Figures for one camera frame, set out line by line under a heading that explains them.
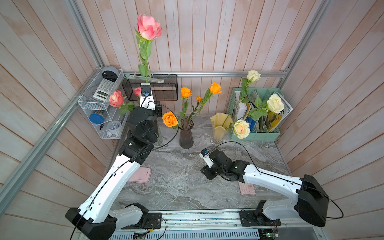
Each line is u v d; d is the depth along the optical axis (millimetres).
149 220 731
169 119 695
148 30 382
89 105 734
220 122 945
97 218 364
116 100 654
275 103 648
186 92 810
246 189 819
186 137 1029
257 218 650
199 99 840
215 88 765
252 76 796
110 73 811
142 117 413
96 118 762
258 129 1046
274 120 1008
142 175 858
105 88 787
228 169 610
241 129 651
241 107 887
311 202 409
